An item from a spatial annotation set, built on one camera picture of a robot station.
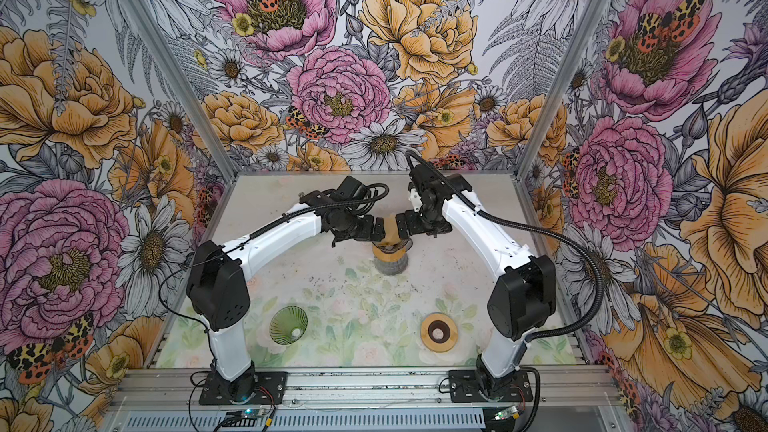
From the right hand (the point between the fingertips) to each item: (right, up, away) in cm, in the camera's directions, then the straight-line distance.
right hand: (418, 240), depth 82 cm
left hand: (-14, -1, +5) cm, 15 cm away
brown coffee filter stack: (-8, +4, +3) cm, 9 cm away
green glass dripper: (-34, -21, -4) cm, 40 cm away
